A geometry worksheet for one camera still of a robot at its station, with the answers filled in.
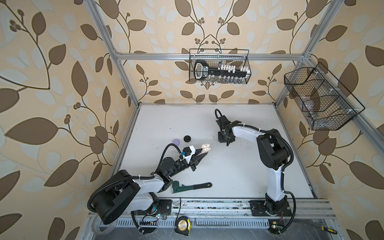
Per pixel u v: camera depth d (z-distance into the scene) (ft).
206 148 2.42
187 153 2.04
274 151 1.76
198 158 2.28
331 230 2.23
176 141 3.25
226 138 2.79
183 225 2.22
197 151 2.42
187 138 3.27
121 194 1.42
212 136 3.31
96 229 2.20
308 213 2.40
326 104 2.38
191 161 2.21
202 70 2.77
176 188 2.63
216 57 2.98
